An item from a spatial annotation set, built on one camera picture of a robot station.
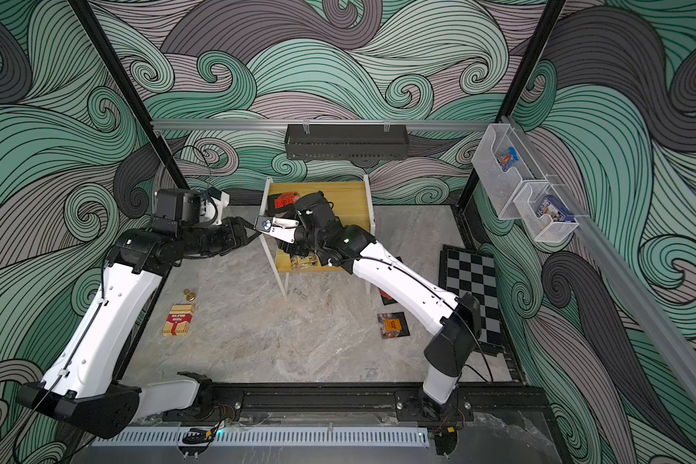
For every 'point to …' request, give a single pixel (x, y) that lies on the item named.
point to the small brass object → (190, 296)
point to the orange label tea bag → (392, 325)
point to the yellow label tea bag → (303, 262)
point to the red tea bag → (286, 198)
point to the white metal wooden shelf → (351, 201)
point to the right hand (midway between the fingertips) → (288, 222)
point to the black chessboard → (465, 269)
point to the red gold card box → (178, 320)
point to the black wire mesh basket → (346, 141)
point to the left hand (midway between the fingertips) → (254, 230)
